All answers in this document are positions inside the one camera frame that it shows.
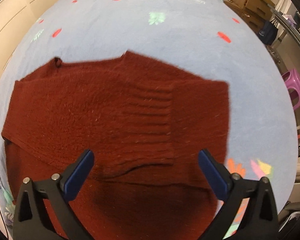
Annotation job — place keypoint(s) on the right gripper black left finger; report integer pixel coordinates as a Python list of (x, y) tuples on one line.
[(31, 220)]

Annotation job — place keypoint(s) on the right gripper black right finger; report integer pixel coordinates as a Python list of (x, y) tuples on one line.
[(260, 219)]

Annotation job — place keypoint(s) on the dark red knitted sweater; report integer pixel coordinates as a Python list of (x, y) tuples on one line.
[(145, 122)]

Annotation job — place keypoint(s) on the pink plastic stool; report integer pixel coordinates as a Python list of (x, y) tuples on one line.
[(292, 81)]

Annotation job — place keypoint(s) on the dark navy bag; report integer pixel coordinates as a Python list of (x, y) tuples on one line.
[(268, 32)]

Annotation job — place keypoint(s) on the light blue patterned bedsheet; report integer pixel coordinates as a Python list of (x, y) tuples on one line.
[(202, 37)]

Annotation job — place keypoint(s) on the wooden drawer cabinet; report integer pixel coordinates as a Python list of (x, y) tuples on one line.
[(253, 12)]

